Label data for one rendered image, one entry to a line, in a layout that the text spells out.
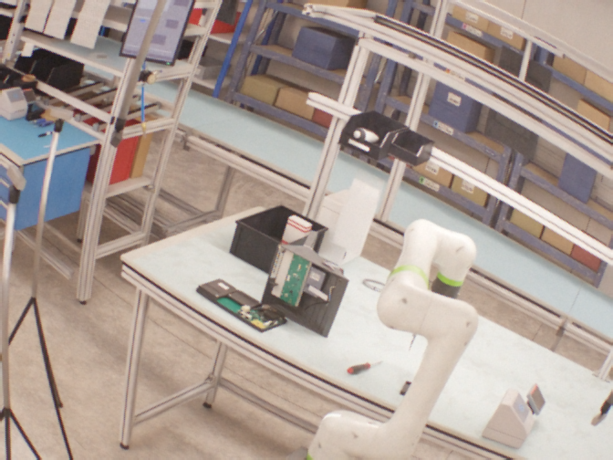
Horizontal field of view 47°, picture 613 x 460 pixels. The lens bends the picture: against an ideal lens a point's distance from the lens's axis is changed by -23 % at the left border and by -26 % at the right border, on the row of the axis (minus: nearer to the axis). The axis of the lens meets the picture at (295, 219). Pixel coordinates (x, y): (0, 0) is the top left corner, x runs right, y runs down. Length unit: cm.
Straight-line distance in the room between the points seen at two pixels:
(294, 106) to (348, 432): 484
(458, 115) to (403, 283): 418
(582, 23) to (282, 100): 293
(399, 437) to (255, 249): 111
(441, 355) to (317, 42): 480
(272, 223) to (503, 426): 141
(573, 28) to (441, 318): 464
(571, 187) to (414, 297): 409
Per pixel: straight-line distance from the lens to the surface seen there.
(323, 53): 665
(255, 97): 695
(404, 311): 206
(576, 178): 603
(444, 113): 624
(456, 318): 207
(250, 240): 301
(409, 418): 218
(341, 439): 220
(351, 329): 281
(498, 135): 432
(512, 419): 238
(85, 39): 415
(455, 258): 246
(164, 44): 357
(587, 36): 641
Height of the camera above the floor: 224
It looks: 21 degrees down
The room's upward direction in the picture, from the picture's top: 18 degrees clockwise
